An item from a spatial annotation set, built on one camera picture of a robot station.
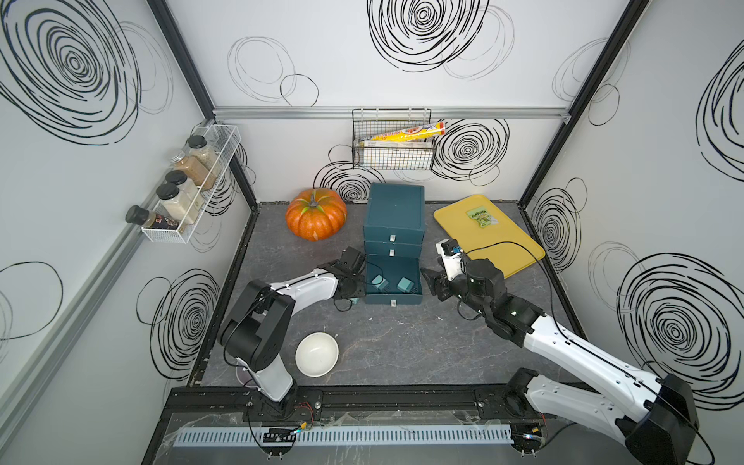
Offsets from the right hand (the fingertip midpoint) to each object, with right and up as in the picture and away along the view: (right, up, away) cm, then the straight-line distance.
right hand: (432, 265), depth 75 cm
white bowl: (-31, -26, +6) cm, 41 cm away
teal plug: (-13, -8, +18) cm, 24 cm away
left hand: (-21, -10, +19) cm, 30 cm away
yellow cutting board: (+25, +13, +40) cm, 49 cm away
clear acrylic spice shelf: (-67, +40, +24) cm, 82 cm away
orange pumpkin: (-36, +15, +24) cm, 46 cm away
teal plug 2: (-5, -9, +19) cm, 21 cm away
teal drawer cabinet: (-9, +8, +12) cm, 17 cm away
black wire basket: (-10, +32, +12) cm, 36 cm away
